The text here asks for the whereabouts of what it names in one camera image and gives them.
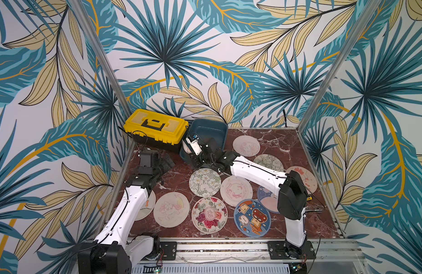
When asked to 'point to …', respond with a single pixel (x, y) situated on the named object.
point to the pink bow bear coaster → (309, 181)
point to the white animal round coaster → (147, 208)
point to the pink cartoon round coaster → (235, 189)
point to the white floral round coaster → (205, 182)
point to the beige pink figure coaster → (171, 209)
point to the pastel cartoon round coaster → (186, 148)
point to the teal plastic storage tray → (208, 128)
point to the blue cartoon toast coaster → (252, 218)
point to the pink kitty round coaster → (246, 146)
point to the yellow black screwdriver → (309, 198)
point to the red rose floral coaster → (209, 215)
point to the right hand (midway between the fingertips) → (190, 153)
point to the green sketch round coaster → (270, 161)
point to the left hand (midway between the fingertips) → (166, 164)
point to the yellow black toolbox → (157, 129)
